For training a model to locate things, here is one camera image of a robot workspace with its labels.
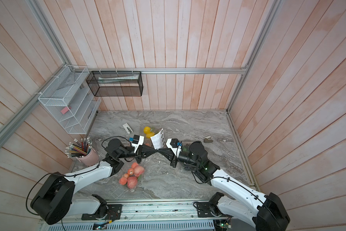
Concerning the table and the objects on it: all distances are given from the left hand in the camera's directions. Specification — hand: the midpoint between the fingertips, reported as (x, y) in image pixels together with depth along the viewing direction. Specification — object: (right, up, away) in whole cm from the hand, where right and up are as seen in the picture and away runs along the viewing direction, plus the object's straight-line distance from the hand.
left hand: (157, 152), depth 70 cm
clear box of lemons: (-5, +10, +32) cm, 34 cm away
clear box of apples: (-16, -17, +11) cm, 25 cm away
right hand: (+2, +1, -1) cm, 2 cm away
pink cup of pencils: (-47, -2, +16) cm, 50 cm away
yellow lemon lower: (-8, +6, +29) cm, 31 cm away
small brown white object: (+34, +3, +31) cm, 46 cm away
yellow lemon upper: (-10, +10, +32) cm, 35 cm away
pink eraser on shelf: (-56, +22, +13) cm, 61 cm away
